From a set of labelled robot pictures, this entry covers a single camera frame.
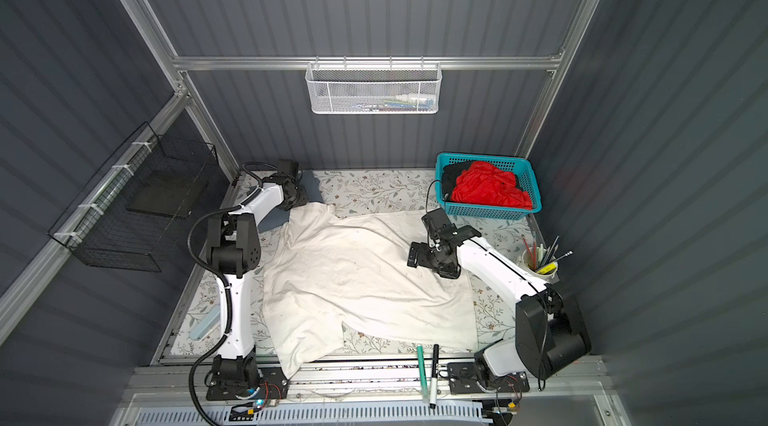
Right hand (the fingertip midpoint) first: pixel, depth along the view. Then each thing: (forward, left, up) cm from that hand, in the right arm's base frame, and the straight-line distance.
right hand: (426, 265), depth 86 cm
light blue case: (-15, +59, -3) cm, 61 cm away
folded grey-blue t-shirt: (+31, +39, -5) cm, 50 cm away
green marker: (-26, +2, -7) cm, 27 cm away
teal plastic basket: (+42, -33, 0) cm, 54 cm away
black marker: (-28, -1, -7) cm, 29 cm away
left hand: (+29, +45, -3) cm, 53 cm away
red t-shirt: (+34, -24, -2) cm, 42 cm away
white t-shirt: (+1, +31, -7) cm, 32 cm away
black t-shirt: (+42, -13, -4) cm, 44 cm away
